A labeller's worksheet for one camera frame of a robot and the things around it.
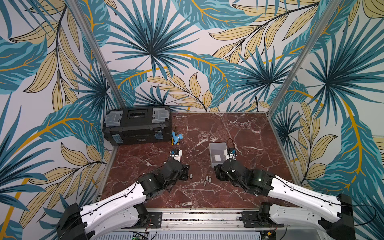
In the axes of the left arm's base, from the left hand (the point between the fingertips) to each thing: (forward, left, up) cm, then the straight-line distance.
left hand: (188, 169), depth 76 cm
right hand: (0, -14, +2) cm, 14 cm away
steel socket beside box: (-1, -12, -13) cm, 17 cm away
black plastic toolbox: (+26, +31, +3) cm, 41 cm away
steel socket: (+1, -1, -13) cm, 14 cm away
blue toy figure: (+27, +9, -11) cm, 30 cm away
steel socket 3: (-3, -9, -14) cm, 17 cm away
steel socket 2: (0, -11, -13) cm, 16 cm away
